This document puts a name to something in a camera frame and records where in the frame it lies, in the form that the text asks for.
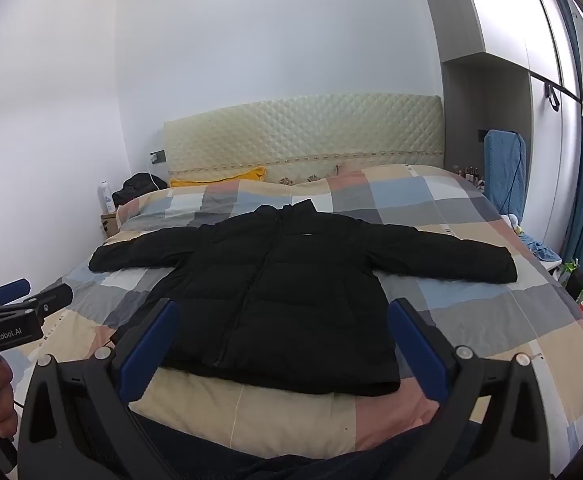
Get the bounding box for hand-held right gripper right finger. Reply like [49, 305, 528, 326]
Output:
[388, 298, 565, 480]

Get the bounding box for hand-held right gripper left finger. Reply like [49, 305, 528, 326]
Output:
[16, 299, 181, 480]

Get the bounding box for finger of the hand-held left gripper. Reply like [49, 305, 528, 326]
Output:
[20, 283, 75, 322]
[0, 278, 32, 307]

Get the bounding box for black puffer jacket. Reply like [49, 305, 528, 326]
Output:
[89, 199, 518, 397]

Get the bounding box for black clothes hanger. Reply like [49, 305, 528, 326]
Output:
[543, 80, 563, 111]

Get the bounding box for checkered patchwork quilt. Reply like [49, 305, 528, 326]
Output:
[22, 164, 583, 467]

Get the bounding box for cardboard box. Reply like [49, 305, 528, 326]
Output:
[100, 211, 121, 239]

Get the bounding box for white spray bottle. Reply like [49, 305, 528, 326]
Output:
[98, 180, 117, 214]

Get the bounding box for black bag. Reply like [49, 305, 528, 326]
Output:
[112, 172, 168, 207]

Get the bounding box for light blue towel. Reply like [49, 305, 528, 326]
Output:
[519, 232, 563, 264]

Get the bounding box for person's dark trousers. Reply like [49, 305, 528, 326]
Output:
[134, 410, 455, 480]

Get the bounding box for yellow cloth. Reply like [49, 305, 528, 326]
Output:
[169, 166, 267, 189]

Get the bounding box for row of small bottles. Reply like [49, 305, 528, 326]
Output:
[451, 163, 485, 184]

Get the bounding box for floral print pillow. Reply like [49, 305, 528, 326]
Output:
[266, 162, 343, 187]

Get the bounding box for cream quilted headboard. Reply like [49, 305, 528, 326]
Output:
[163, 92, 445, 186]

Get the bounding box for grey white wardrobe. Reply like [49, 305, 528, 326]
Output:
[414, 0, 583, 261]

